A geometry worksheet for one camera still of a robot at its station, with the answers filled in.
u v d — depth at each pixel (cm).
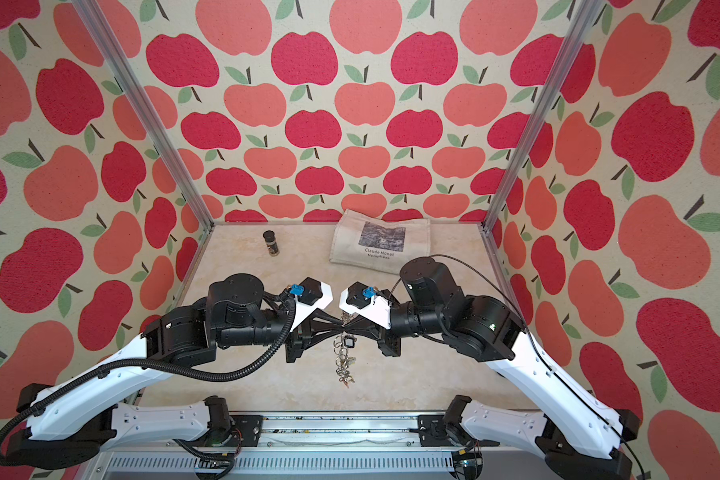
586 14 69
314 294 44
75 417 40
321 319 51
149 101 87
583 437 37
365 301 44
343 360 55
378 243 105
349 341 56
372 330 48
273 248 108
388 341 46
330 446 73
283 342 36
